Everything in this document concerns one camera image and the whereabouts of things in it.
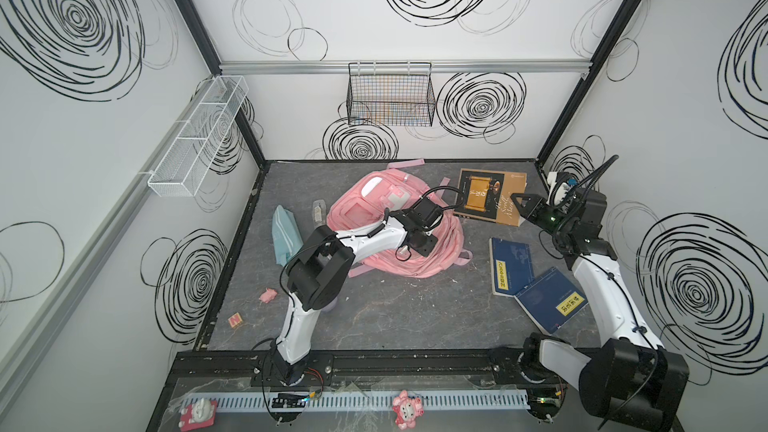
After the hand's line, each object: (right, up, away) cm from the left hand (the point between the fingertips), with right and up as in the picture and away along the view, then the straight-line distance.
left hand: (429, 241), depth 92 cm
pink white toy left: (-52, -30, -31) cm, 68 cm away
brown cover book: (+16, +15, -8) cm, 23 cm away
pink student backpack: (-21, +13, +10) cm, 26 cm away
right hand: (+20, +14, -15) cm, 28 cm away
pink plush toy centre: (-9, -33, -26) cm, 43 cm away
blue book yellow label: (+25, -8, -1) cm, 26 cm away
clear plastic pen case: (-37, +8, +10) cm, 39 cm away
